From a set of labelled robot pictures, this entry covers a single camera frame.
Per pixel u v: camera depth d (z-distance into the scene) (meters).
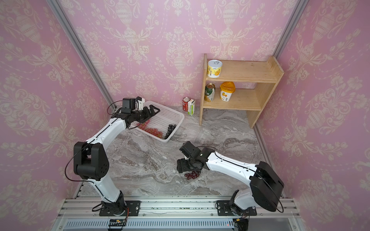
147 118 0.82
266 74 0.78
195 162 0.59
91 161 0.48
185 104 1.12
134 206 0.75
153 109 0.82
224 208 0.73
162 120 1.11
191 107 1.08
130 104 0.72
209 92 0.88
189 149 0.62
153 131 1.00
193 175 0.82
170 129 1.01
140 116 0.78
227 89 0.89
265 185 0.41
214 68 0.73
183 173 0.86
